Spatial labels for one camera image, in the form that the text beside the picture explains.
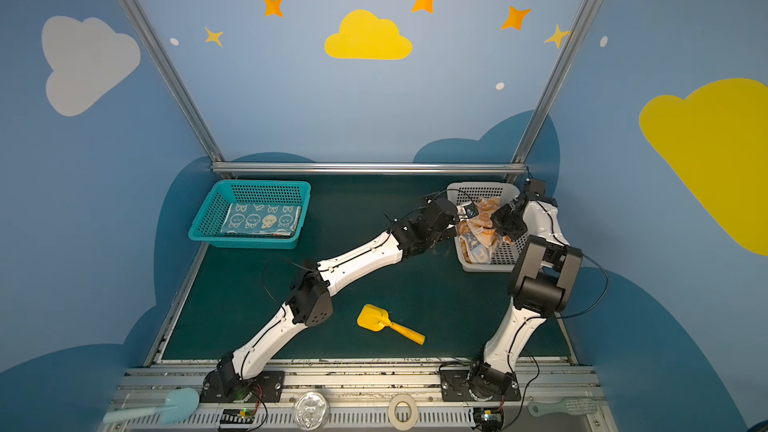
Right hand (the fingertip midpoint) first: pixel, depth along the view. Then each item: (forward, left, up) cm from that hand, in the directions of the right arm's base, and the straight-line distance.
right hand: (496, 221), depth 96 cm
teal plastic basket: (-4, +96, -3) cm, 96 cm away
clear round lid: (-53, +50, -4) cm, 73 cm away
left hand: (-2, +20, +11) cm, 23 cm away
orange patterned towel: (-4, +6, -3) cm, 8 cm away
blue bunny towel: (+2, +82, -8) cm, 82 cm away
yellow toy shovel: (-31, +38, -8) cm, 49 cm away
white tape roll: (-55, +28, -9) cm, 62 cm away
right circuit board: (-52, +7, -13) cm, 54 cm away
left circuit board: (-55, +70, -12) cm, 90 cm away
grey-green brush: (-49, -13, -9) cm, 51 cm away
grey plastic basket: (-7, -4, -10) cm, 13 cm away
